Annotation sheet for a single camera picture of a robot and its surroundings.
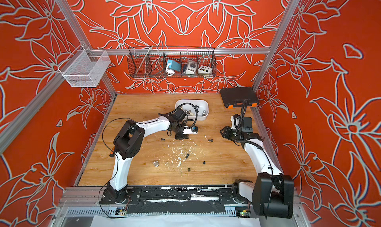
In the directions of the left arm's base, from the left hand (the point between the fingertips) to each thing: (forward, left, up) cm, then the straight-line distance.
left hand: (187, 133), depth 97 cm
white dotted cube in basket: (+31, -9, +30) cm, 44 cm away
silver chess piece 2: (+15, -11, +3) cm, 18 cm away
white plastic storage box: (+20, -5, +1) cm, 21 cm away
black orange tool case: (+34, -34, +3) cm, 48 cm away
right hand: (-4, -20, +12) cm, 23 cm away
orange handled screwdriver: (-19, +43, +2) cm, 47 cm away
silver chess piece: (-22, +16, +2) cm, 28 cm away
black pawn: (-15, -1, +1) cm, 15 cm away
